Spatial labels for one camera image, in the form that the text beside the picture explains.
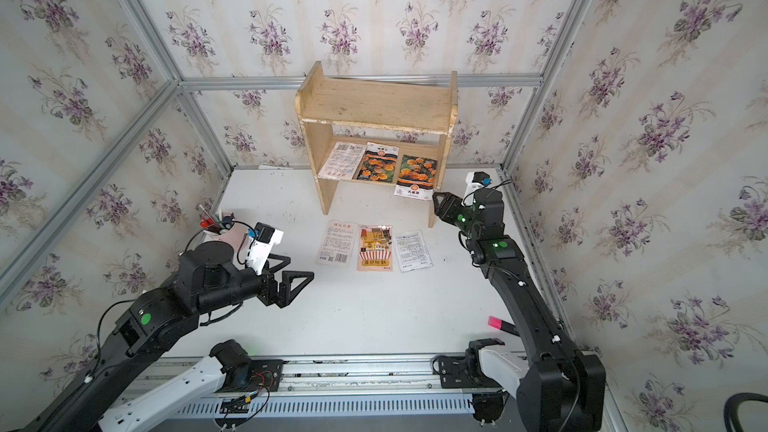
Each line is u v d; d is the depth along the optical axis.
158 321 0.41
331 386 0.73
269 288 0.53
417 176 0.90
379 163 0.93
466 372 0.73
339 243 0.98
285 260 0.66
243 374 0.65
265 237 0.54
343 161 0.93
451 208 0.68
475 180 0.70
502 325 0.80
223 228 0.90
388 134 1.15
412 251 0.96
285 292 0.54
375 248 0.96
